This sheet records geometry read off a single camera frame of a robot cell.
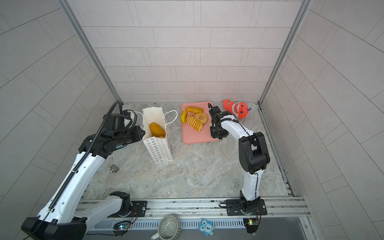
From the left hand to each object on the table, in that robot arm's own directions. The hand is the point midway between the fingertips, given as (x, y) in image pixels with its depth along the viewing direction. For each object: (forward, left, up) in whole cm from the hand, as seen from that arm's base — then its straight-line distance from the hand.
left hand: (149, 130), depth 71 cm
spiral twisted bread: (+20, -19, -20) cm, 34 cm away
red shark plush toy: (+29, -52, -17) cm, 62 cm away
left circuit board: (-36, +9, -20) cm, 42 cm away
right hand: (+9, -35, -20) cm, 41 cm away
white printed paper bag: (-5, -3, -8) cm, 10 cm away
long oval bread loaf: (+9, +2, -15) cm, 17 cm away
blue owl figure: (-36, -28, -22) cm, 51 cm away
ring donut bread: (+24, -28, -23) cm, 44 cm away
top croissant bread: (+30, -21, -20) cm, 42 cm away
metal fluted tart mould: (-37, -11, -24) cm, 45 cm away
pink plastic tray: (+11, -18, -24) cm, 32 cm away
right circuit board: (-36, -49, -24) cm, 65 cm away
